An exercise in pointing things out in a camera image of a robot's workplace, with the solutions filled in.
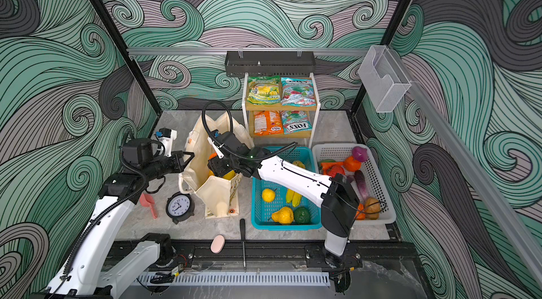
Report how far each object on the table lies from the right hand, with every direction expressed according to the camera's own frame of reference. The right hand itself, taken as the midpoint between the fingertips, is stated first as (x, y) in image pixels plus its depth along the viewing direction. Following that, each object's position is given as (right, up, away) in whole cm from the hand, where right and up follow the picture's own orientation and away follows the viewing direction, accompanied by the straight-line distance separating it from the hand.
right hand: (215, 162), depth 76 cm
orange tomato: (+57, -4, +16) cm, 59 cm away
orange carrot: (+45, -5, +17) cm, 49 cm away
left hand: (-7, +4, -3) cm, 8 cm away
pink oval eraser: (+1, -30, -1) cm, 30 cm away
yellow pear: (+26, -20, +1) cm, 33 cm away
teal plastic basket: (+22, -21, +10) cm, 32 cm away
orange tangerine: (+1, +3, -8) cm, 8 cm away
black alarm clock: (-16, -19, +8) cm, 26 cm away
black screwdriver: (+10, -28, +1) cm, 30 cm away
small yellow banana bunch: (+30, -16, +9) cm, 35 cm away
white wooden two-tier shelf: (+12, +19, +1) cm, 23 cm away
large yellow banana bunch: (+7, -3, -9) cm, 12 cm away
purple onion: (+59, +1, +12) cm, 60 cm away
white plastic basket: (+63, -11, +6) cm, 64 cm away
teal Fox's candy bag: (+32, +16, +16) cm, 39 cm away
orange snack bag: (+20, +15, +17) cm, 30 cm away
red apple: (+49, -5, +14) cm, 51 cm away
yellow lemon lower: (+19, -15, +8) cm, 26 cm away
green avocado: (+32, -21, +2) cm, 38 cm away
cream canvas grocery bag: (+1, -14, +3) cm, 14 cm away
